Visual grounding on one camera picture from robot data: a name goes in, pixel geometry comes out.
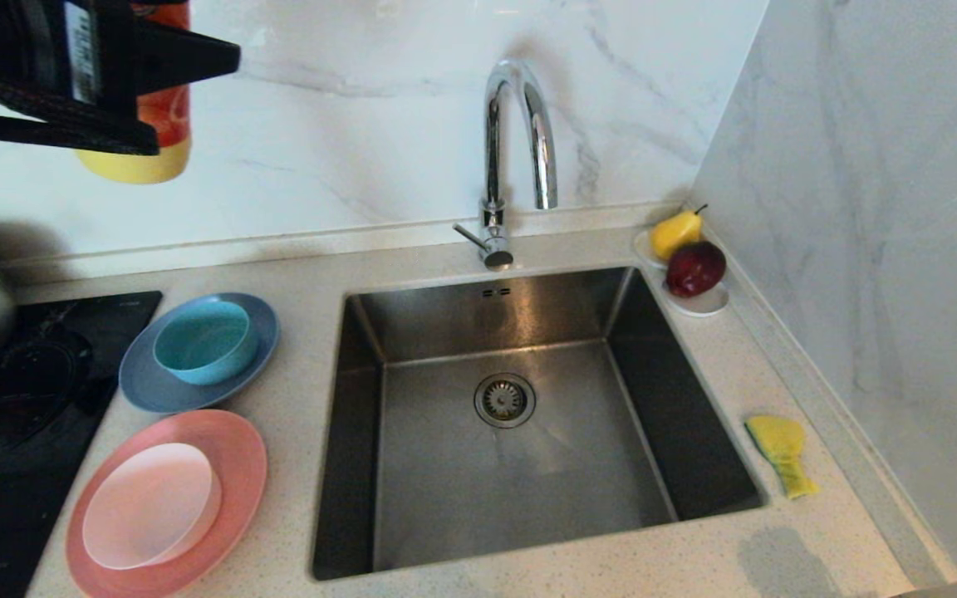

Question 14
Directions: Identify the round metal drain strainer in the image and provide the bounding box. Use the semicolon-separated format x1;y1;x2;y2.
474;373;537;429

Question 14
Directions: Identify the dark red apple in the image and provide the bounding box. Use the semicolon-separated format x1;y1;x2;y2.
665;242;727;299

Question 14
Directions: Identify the orange detergent bottle yellow cap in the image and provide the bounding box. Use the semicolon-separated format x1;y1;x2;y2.
76;0;194;184

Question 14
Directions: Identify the yellow green sponge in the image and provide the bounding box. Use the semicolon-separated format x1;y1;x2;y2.
744;414;820;500

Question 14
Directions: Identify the yellow pear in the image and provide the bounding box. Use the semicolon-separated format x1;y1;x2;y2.
650;205;708;262

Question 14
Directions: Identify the teal bowl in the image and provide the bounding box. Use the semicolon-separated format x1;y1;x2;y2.
153;301;259;386

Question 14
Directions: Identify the chrome gooseneck faucet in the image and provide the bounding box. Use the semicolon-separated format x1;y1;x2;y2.
454;58;561;271

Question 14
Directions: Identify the grey-blue plate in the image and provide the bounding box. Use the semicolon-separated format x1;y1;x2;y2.
119;292;282;414

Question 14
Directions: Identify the pink plate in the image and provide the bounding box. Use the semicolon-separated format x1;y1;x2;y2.
66;409;268;598

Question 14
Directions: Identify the small white dish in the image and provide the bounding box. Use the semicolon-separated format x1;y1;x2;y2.
633;230;730;318

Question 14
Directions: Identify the stainless steel sink basin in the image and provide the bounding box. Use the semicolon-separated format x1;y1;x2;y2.
311;266;766;581

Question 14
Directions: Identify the pale pink bowl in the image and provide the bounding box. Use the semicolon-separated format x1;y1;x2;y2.
82;442;223;571

